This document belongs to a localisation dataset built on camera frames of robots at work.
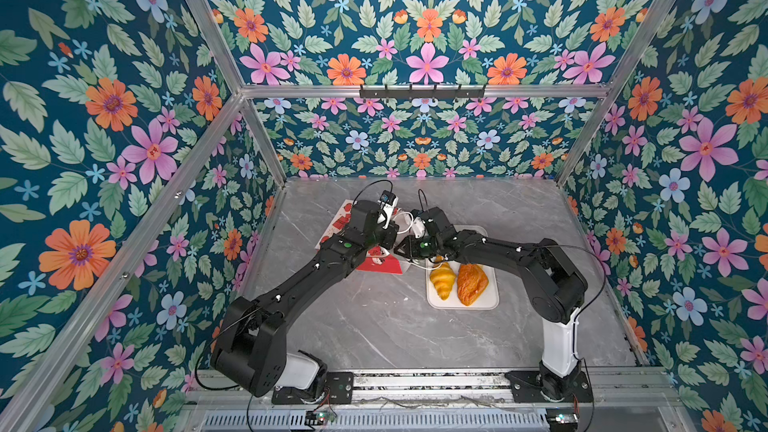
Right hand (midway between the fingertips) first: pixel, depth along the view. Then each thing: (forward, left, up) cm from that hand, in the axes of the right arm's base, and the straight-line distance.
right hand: (396, 247), depth 90 cm
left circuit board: (-42, +20, -10) cm, 47 cm away
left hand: (+3, -1, +13) cm, 13 cm away
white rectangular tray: (-13, -28, -8) cm, 32 cm away
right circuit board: (-42, -40, -10) cm, 59 cm away
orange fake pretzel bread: (-10, -23, -3) cm, 25 cm away
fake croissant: (-8, -14, -5) cm, 17 cm away
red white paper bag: (-6, +5, +3) cm, 8 cm away
